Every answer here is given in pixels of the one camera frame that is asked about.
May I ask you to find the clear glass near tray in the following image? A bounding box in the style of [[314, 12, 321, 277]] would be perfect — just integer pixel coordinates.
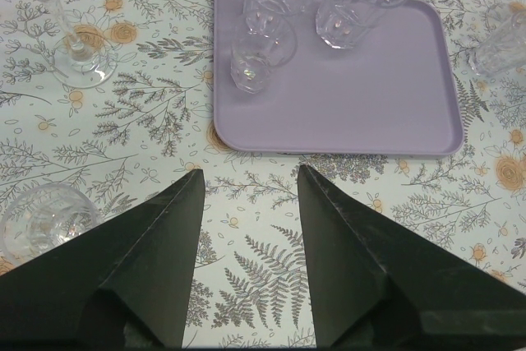
[[468, 10, 525, 76]]

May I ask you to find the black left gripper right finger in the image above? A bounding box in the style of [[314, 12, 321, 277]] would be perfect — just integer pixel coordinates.
[[298, 165, 525, 347]]

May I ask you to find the clear wine glass left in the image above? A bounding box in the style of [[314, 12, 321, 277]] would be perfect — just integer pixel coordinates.
[[37, 0, 117, 89]]

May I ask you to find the small clear glass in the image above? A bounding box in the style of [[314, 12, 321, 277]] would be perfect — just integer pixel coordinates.
[[231, 9, 298, 94]]

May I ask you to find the lilac rectangular plastic tray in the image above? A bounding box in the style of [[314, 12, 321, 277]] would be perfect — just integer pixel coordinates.
[[214, 0, 464, 156]]

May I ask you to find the floral patterned table mat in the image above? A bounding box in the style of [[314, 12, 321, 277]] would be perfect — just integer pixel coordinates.
[[1, 0, 525, 349]]

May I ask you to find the clear stemmed glass back left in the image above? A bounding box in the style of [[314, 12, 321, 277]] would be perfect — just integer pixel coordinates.
[[1, 183, 102, 266]]

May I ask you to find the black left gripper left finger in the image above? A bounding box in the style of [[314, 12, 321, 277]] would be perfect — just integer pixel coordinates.
[[1, 169, 205, 350]]

